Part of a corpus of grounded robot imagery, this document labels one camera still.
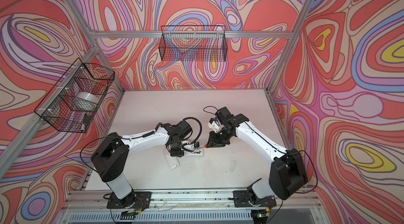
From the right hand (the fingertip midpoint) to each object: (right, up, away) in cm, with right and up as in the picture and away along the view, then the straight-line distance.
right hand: (211, 148), depth 78 cm
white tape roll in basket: (-58, +24, -7) cm, 63 cm away
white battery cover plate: (-21, -9, +6) cm, 23 cm away
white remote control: (-8, -4, +8) cm, 12 cm away
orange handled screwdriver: (-3, +1, +2) cm, 4 cm away
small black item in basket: (-60, +15, -4) cm, 62 cm away
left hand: (-16, -3, +10) cm, 19 cm away
